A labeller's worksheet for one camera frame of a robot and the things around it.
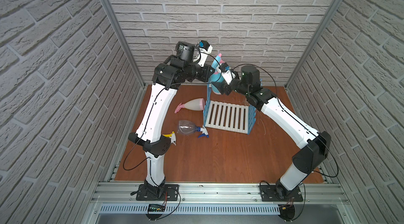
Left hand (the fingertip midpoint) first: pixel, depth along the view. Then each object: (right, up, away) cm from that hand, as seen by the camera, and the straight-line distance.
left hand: (211, 64), depth 66 cm
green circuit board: (-26, -66, +6) cm, 72 cm away
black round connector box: (+35, -66, +4) cm, 75 cm away
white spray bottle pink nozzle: (-8, -19, +34) cm, 40 cm away
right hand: (0, -5, +7) cm, 8 cm away
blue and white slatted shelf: (+13, -27, +34) cm, 45 cm away
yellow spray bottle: (-22, -37, +24) cm, 50 cm away
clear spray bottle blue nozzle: (-14, -32, +26) cm, 43 cm away
